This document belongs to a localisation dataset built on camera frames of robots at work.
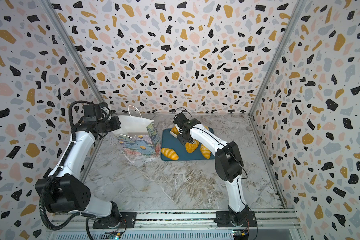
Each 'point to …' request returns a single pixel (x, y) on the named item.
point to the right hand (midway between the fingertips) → (183, 134)
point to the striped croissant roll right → (206, 152)
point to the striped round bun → (174, 130)
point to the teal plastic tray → (172, 143)
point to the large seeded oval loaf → (191, 147)
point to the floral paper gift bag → (138, 135)
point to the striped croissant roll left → (170, 153)
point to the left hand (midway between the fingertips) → (119, 118)
